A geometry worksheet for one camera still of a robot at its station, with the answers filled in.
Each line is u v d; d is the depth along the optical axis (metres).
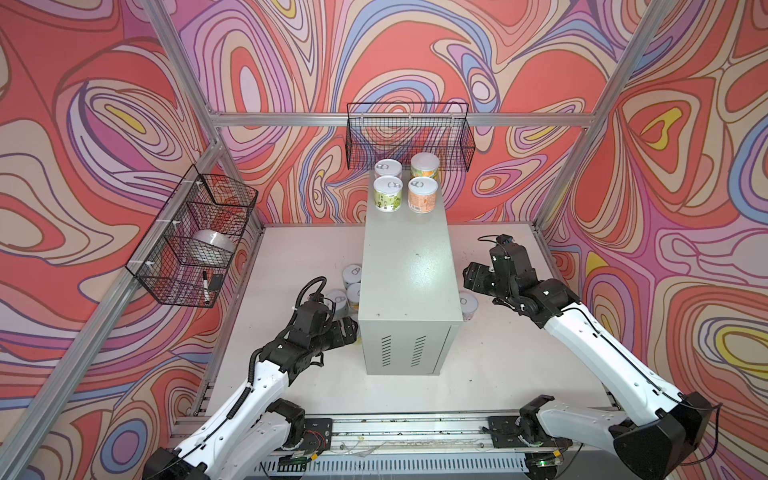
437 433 0.75
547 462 0.71
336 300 0.70
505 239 0.67
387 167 0.78
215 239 0.74
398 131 0.93
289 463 0.72
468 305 0.91
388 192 0.73
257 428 0.58
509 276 0.56
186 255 0.71
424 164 0.77
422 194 0.72
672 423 0.37
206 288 0.72
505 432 0.73
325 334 0.68
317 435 0.73
